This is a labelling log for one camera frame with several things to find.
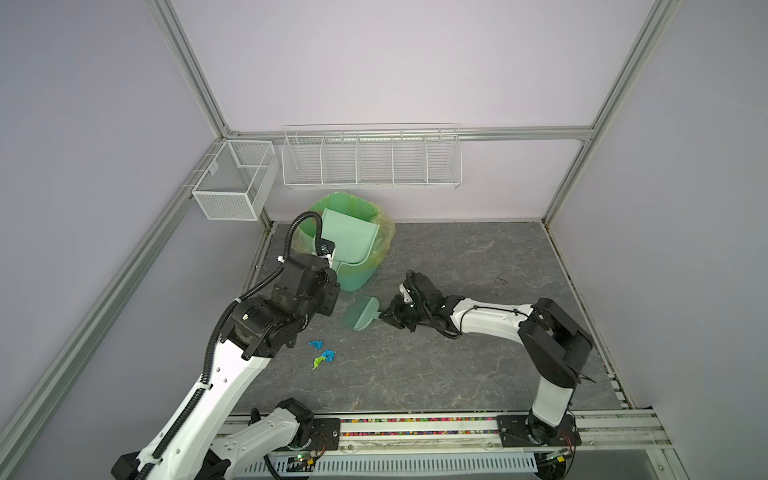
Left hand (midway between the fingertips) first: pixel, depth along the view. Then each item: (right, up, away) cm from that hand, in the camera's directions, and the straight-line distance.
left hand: (323, 285), depth 67 cm
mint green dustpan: (+6, +11, +7) cm, 14 cm away
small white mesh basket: (-39, +32, +37) cm, 63 cm away
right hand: (+11, -12, +19) cm, 25 cm away
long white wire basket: (+9, +39, +32) cm, 52 cm away
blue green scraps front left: (-4, -23, +20) cm, 31 cm away
